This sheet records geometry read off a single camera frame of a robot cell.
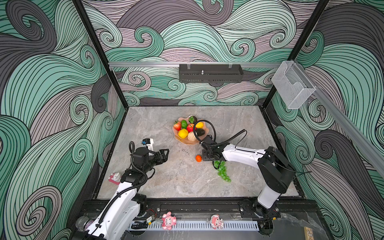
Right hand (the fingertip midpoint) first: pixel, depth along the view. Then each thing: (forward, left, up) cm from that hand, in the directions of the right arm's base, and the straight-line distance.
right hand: (206, 155), depth 91 cm
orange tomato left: (-2, +5, +1) cm, 5 cm away
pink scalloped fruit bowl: (+10, +13, 0) cm, 16 cm away
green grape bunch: (-8, -8, +2) cm, 12 cm away
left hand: (-2, +24, +11) cm, 27 cm away
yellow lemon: (+13, +15, +4) cm, 20 cm away
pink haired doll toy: (-34, -2, +2) cm, 35 cm away
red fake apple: (+21, +10, +1) cm, 23 cm away
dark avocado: (+14, +3, +6) cm, 15 cm away
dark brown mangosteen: (+23, +8, +7) cm, 26 cm away
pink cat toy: (-34, +19, +3) cm, 39 cm away
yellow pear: (+20, +4, +5) cm, 21 cm away
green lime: (+21, +14, +5) cm, 26 cm away
